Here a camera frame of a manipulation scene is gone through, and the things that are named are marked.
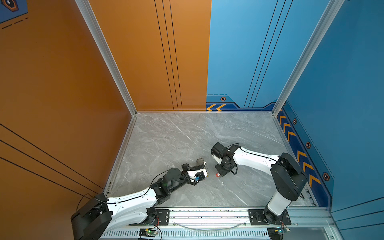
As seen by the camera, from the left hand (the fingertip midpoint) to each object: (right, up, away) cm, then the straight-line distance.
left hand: (201, 162), depth 76 cm
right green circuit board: (+36, -32, -6) cm, 48 cm away
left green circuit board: (-26, -32, -5) cm, 42 cm away
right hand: (+12, -8, +12) cm, 19 cm away
